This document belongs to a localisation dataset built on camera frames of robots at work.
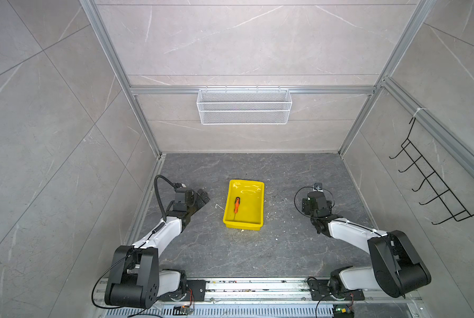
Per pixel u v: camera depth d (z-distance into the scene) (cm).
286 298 73
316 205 70
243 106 101
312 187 80
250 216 91
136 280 41
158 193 65
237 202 95
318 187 79
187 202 69
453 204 61
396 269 42
